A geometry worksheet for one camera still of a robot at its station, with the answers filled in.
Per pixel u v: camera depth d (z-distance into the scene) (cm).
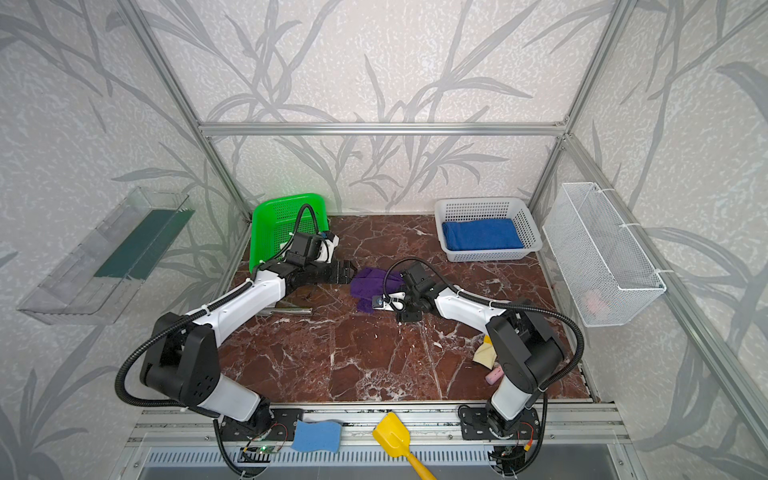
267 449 71
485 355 84
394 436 71
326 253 74
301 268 68
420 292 70
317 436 72
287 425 72
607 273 61
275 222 116
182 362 43
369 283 94
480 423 75
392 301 77
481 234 112
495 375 80
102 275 64
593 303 74
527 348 46
